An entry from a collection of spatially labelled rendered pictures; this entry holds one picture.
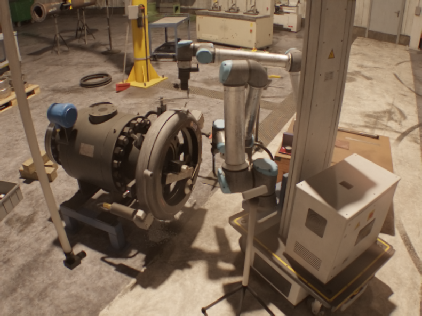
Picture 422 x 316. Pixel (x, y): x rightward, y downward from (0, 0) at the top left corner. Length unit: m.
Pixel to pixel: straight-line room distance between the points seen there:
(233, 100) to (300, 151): 0.44
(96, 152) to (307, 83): 1.40
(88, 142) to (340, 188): 1.61
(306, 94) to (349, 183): 0.53
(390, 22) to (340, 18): 10.49
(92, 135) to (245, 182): 1.09
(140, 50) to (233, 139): 4.13
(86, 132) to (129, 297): 1.15
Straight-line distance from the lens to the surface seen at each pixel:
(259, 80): 1.77
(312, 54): 1.62
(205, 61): 1.93
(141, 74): 5.84
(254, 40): 7.95
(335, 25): 1.74
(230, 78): 1.71
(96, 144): 2.31
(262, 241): 2.14
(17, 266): 2.75
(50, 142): 2.72
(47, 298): 2.45
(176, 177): 2.20
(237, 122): 1.76
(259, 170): 1.88
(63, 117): 2.33
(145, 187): 2.01
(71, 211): 2.67
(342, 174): 1.90
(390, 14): 12.21
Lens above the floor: 1.83
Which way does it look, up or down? 31 degrees down
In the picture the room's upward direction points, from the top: straight up
